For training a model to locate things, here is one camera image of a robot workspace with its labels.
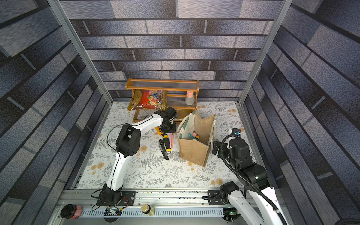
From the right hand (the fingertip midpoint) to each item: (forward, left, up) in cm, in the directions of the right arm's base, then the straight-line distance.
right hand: (222, 142), depth 69 cm
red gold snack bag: (+33, +43, -2) cm, 54 cm away
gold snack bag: (+33, +22, -16) cm, 43 cm away
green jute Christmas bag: (+16, +11, -22) cm, 29 cm away
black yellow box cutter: (+8, +33, -22) cm, 40 cm away
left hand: (+21, +26, -22) cm, 40 cm away
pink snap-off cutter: (+13, +28, -21) cm, 38 cm away
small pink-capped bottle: (+36, +16, -4) cm, 39 cm away
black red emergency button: (-29, +72, -15) cm, 79 cm away
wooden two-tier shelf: (+41, +22, -4) cm, 47 cm away
